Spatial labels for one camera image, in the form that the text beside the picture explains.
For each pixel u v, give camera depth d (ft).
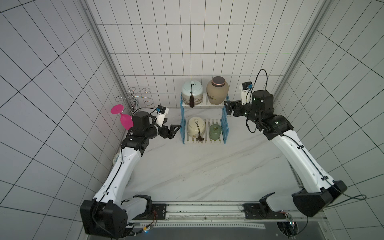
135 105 2.89
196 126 3.02
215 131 3.10
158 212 2.36
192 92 2.49
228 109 2.04
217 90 2.49
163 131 2.15
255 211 2.35
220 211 2.44
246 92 1.81
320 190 1.26
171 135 2.19
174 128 2.17
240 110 2.00
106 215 1.20
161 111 2.06
